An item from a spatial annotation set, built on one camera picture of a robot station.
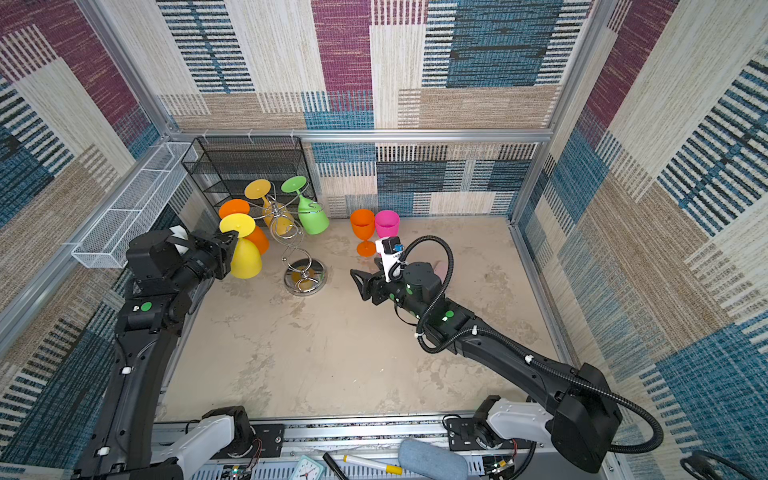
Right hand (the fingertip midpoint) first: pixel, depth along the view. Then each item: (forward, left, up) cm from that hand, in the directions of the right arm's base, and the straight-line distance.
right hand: (368, 270), depth 73 cm
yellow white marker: (-37, -5, -27) cm, 46 cm away
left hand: (+4, +28, +11) cm, 30 cm away
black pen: (-37, +8, -26) cm, 46 cm away
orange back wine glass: (+16, +34, +6) cm, 38 cm away
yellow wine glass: (+2, +30, +1) cm, 30 cm away
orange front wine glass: (+27, +3, -11) cm, 29 cm away
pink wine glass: (+28, -5, -12) cm, 30 cm away
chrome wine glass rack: (+16, +24, -24) cm, 38 cm away
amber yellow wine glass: (+14, +24, +5) cm, 28 cm away
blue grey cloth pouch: (-36, -14, -23) cm, 45 cm away
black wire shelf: (+46, +51, -1) cm, 68 cm away
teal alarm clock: (-37, +14, -25) cm, 47 cm away
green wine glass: (+22, +18, -3) cm, 29 cm away
